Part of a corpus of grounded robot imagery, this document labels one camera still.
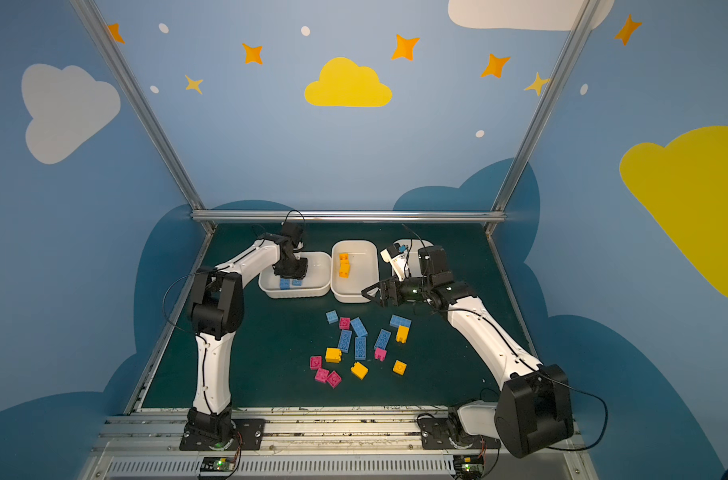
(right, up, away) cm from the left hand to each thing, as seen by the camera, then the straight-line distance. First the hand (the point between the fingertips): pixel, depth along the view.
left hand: (297, 272), depth 104 cm
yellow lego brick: (+16, +4, +4) cm, 17 cm away
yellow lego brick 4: (+15, -23, -18) cm, 33 cm away
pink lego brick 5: (+16, -29, -21) cm, 39 cm away
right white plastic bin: (+36, +4, -34) cm, 49 cm away
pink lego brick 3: (+29, -23, -18) cm, 41 cm away
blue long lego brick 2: (0, -3, -2) cm, 4 cm away
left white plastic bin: (+6, -4, +2) cm, 7 cm away
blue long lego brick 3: (+22, -17, -11) cm, 30 cm away
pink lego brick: (+17, -16, -10) cm, 25 cm away
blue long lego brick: (-4, -4, -2) cm, 6 cm away
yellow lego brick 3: (+36, -18, -13) cm, 42 cm away
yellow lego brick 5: (+23, -27, -19) cm, 40 cm away
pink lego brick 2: (+10, -25, -18) cm, 33 cm away
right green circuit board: (+50, -46, -32) cm, 75 cm away
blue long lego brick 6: (+29, -19, -15) cm, 38 cm away
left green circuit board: (-11, -44, -33) cm, 56 cm away
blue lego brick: (+34, -15, -10) cm, 39 cm away
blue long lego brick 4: (+18, -20, -14) cm, 30 cm away
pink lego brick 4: (+12, -28, -21) cm, 37 cm away
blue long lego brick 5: (+23, -23, -13) cm, 35 cm away
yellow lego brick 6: (+34, -27, -18) cm, 47 cm away
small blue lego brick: (+13, -14, -9) cm, 21 cm away
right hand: (+27, -2, -26) cm, 37 cm away
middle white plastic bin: (+20, +2, +5) cm, 21 cm away
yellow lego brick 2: (+17, -1, +2) cm, 17 cm away
